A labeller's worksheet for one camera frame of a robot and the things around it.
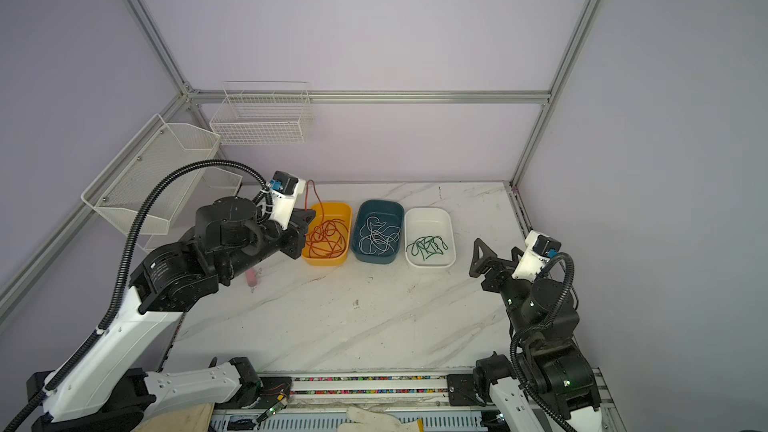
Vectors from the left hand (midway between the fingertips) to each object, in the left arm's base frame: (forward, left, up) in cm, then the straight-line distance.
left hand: (308, 215), depth 58 cm
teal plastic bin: (+32, -16, -37) cm, 51 cm away
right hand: (-3, -37, -5) cm, 38 cm away
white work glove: (-30, -10, -41) cm, 52 cm away
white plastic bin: (+30, -31, -39) cm, 58 cm away
